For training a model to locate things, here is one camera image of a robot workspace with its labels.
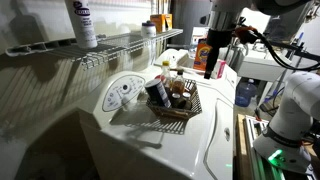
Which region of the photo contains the aluminium rail base frame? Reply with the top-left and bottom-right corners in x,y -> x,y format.
243,114 -> 288,180

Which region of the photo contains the wooden board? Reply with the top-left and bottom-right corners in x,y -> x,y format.
235,113 -> 255,180

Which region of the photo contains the white utility sink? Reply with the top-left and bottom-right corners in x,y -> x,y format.
235,49 -> 292,83

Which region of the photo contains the white dryer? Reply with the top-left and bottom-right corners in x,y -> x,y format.
153,48 -> 238,88

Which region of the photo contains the white washing machine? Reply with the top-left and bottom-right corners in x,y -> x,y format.
78,64 -> 238,180

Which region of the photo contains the tall white purple-label bottle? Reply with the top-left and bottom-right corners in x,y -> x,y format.
64,0 -> 99,50

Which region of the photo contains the white wire shelf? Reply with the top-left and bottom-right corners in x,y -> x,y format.
4,28 -> 184,71

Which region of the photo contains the blue water jug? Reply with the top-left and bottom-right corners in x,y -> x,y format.
234,78 -> 258,108

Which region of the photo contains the black metal bar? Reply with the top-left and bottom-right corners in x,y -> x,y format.
266,39 -> 320,63

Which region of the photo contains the amber bottle black cap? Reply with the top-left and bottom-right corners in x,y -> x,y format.
172,68 -> 186,98

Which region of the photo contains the small dark jar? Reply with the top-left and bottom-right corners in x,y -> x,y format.
171,93 -> 182,109

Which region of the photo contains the clear bottle yellow cap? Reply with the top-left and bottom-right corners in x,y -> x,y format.
160,60 -> 173,89

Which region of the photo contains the orange cable strap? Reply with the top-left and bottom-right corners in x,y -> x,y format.
235,25 -> 260,45

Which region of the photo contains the grey water heater tank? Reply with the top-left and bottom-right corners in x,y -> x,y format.
170,0 -> 213,46

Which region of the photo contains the white jar purple lid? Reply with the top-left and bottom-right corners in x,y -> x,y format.
140,20 -> 157,38

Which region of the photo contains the dark blue cylindrical can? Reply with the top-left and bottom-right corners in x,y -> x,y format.
144,78 -> 172,109

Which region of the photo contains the pink and white box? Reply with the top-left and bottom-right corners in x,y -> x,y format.
211,59 -> 227,80

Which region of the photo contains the brown wicker basket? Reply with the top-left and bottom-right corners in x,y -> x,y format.
145,78 -> 203,121

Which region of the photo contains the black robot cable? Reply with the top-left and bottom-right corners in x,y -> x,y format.
233,26 -> 320,73

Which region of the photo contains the orange Tide detergent box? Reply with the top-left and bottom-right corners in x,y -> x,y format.
193,38 -> 213,72

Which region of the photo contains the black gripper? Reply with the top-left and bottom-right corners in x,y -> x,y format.
203,28 -> 234,80

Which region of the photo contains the orange cardboard box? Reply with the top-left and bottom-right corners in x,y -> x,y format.
149,13 -> 174,34

